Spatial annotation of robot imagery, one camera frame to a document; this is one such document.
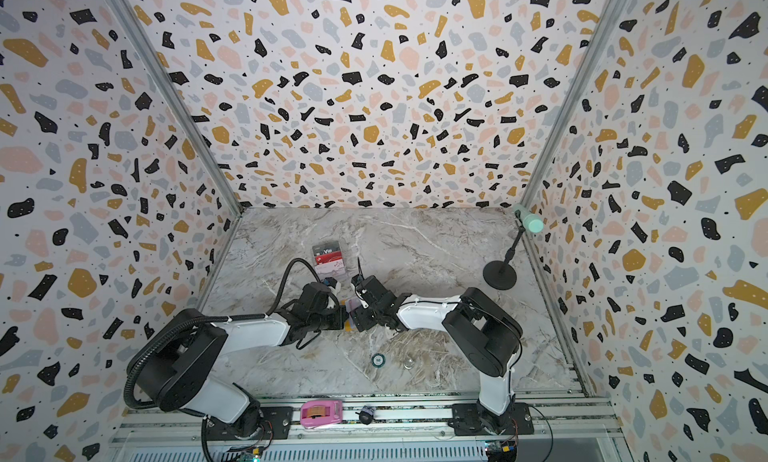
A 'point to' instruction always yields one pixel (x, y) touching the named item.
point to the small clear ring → (409, 363)
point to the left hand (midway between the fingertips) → (355, 311)
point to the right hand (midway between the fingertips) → (360, 307)
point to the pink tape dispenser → (320, 412)
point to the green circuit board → (251, 455)
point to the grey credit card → (326, 248)
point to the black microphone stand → (501, 275)
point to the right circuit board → (502, 451)
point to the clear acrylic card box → (328, 260)
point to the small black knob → (366, 415)
